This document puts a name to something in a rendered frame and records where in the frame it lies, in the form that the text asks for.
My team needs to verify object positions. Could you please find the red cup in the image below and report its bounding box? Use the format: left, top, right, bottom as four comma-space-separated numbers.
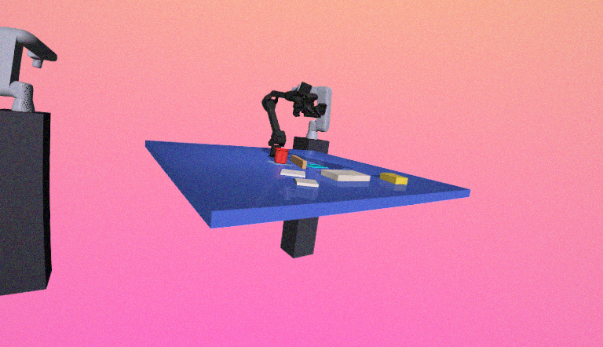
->
274, 148, 290, 164

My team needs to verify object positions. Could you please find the tan flat bar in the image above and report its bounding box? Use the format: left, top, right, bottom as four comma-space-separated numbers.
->
291, 155, 307, 169

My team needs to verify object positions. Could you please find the yellow rectangular block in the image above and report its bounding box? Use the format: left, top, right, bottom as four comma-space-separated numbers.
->
379, 173, 408, 184

